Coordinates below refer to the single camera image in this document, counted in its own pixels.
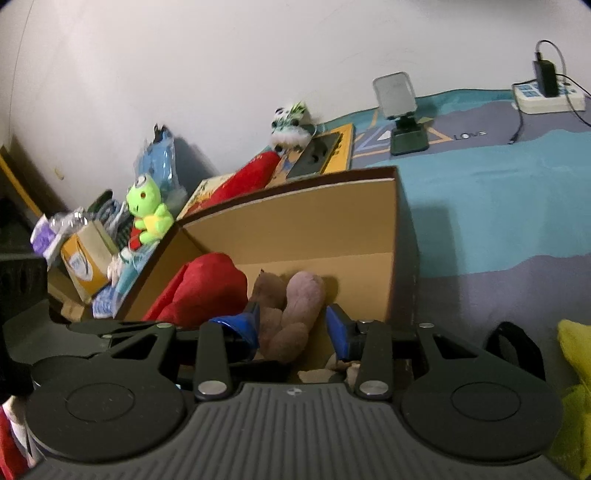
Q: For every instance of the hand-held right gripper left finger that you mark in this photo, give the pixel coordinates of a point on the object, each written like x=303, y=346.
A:
x=244, y=330

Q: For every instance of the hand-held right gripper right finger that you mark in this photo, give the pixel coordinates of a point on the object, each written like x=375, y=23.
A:
x=339, y=334

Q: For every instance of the mauve plush bunny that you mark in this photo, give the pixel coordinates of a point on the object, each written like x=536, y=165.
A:
x=300, y=295

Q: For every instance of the red plush hat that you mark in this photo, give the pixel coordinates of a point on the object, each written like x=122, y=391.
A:
x=207, y=286

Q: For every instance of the brown cardboard box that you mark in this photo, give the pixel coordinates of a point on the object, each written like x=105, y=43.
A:
x=323, y=221

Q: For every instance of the yellow cloth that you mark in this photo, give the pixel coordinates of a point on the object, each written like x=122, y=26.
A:
x=575, y=341

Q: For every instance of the blue patterned packet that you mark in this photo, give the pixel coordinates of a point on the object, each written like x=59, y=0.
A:
x=106, y=300

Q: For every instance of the illustrated picture book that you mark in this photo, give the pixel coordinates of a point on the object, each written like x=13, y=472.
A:
x=203, y=191

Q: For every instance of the red plush toy behind box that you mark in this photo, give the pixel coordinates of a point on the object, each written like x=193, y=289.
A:
x=249, y=177

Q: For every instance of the green frog plush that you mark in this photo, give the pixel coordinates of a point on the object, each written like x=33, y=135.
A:
x=147, y=198

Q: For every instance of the yellow paper bag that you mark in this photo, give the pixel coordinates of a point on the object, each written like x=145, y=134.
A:
x=87, y=258

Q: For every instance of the yellow book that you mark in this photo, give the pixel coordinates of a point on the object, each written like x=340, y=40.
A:
x=344, y=147

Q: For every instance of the blue packaged toy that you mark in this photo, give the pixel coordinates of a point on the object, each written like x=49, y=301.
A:
x=159, y=157

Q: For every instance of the panda plush toy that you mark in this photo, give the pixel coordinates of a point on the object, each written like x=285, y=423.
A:
x=288, y=124

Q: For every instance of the purple packet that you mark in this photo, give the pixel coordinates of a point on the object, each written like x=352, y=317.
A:
x=44, y=235

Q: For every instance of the small white device on stand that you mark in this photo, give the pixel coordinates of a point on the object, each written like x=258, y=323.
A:
x=395, y=94

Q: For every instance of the red and white cloth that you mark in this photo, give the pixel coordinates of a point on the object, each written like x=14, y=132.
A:
x=9, y=438

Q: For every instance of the white power strip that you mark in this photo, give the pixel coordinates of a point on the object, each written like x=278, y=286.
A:
x=531, y=97

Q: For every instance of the black charger adapter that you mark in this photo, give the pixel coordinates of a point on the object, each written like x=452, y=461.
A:
x=546, y=76

